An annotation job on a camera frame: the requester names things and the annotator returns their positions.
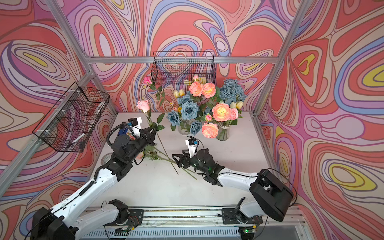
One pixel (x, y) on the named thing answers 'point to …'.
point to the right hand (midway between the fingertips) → (177, 157)
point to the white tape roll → (106, 158)
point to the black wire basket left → (69, 125)
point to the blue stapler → (122, 131)
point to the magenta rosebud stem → (160, 95)
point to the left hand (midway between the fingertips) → (158, 126)
